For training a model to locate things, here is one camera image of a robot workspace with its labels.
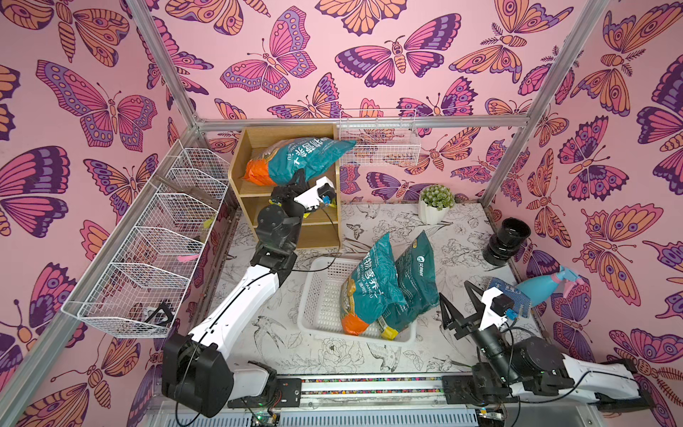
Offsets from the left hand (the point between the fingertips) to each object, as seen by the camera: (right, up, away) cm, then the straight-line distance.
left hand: (299, 165), depth 66 cm
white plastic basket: (+3, -34, +26) cm, 43 cm away
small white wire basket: (+25, +17, +29) cm, 42 cm away
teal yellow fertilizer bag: (+29, -27, -1) cm, 40 cm away
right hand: (+37, -31, -4) cm, 48 cm away
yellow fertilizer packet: (+19, -33, +6) cm, 38 cm away
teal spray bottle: (+75, -36, +21) cm, 86 cm away
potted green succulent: (+45, -6, +35) cm, 57 cm away
